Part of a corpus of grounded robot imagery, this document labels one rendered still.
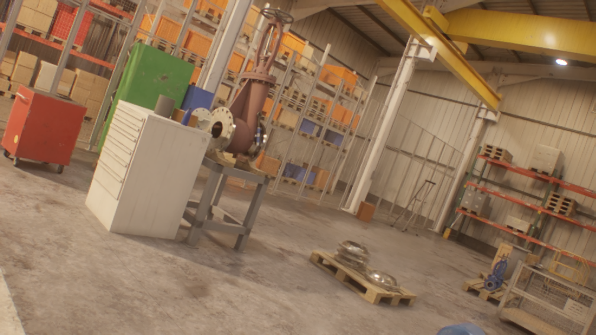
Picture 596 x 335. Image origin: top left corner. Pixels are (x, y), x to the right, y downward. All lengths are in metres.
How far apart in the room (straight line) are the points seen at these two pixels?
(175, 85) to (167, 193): 3.67
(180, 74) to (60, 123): 2.84
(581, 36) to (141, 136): 10.81
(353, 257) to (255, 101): 2.32
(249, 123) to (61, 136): 2.27
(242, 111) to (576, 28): 9.62
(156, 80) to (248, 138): 3.18
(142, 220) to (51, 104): 1.89
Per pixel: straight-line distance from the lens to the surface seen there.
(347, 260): 5.80
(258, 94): 4.99
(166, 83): 7.81
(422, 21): 13.00
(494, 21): 13.52
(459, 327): 1.53
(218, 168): 4.53
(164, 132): 4.29
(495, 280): 8.52
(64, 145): 5.82
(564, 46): 12.65
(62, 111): 5.68
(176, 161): 4.44
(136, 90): 7.61
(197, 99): 7.96
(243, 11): 8.91
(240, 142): 4.86
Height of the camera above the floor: 1.40
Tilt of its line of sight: 3 degrees down
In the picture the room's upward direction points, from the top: 21 degrees clockwise
